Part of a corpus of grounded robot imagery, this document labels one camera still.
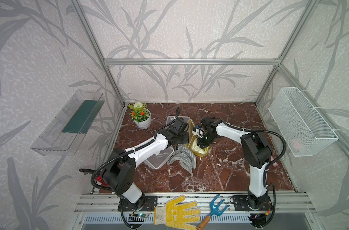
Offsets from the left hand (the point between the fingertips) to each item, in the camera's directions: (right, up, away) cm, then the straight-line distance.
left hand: (187, 138), depth 86 cm
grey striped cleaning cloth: (0, -12, -2) cm, 12 cm away
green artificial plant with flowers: (-32, +16, +7) cm, 36 cm away
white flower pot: (-30, +7, +13) cm, 34 cm away
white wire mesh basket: (+52, +7, -24) cm, 57 cm away
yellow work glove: (-8, -36, -17) cm, 40 cm away
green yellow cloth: (+5, -6, +2) cm, 8 cm away
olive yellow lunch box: (+5, -9, 0) cm, 10 cm away
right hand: (+7, -7, +7) cm, 12 cm away
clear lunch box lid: (-17, -14, +4) cm, 23 cm away
